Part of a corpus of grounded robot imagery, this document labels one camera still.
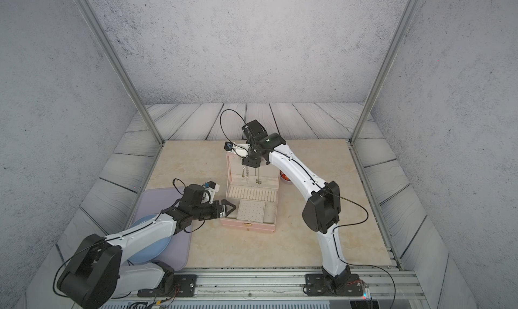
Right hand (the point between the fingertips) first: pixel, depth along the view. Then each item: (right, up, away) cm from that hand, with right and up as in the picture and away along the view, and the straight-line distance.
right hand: (248, 152), depth 86 cm
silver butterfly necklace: (+4, -12, +5) cm, 14 cm away
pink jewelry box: (+2, -18, +6) cm, 19 cm away
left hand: (-6, -24, -2) cm, 25 cm away
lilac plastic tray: (-48, -23, +15) cm, 55 cm away
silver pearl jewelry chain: (-2, -10, +5) cm, 11 cm away
